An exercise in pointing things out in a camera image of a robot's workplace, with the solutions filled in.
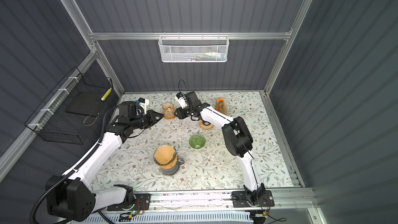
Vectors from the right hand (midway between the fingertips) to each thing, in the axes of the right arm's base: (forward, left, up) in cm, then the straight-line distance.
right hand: (178, 113), depth 94 cm
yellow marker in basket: (0, +36, +18) cm, 40 cm away
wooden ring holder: (-4, -16, -10) cm, 19 cm away
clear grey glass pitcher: (-28, -3, -6) cm, 28 cm away
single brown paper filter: (-27, +4, -1) cm, 27 cm away
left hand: (-10, +5, +12) cm, 16 cm away
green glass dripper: (-13, -11, -12) cm, 21 cm away
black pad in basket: (-8, +41, +20) cm, 46 cm away
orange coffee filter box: (+8, -27, -3) cm, 29 cm away
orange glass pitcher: (+10, +9, -9) cm, 16 cm away
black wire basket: (-14, +48, +18) cm, 54 cm away
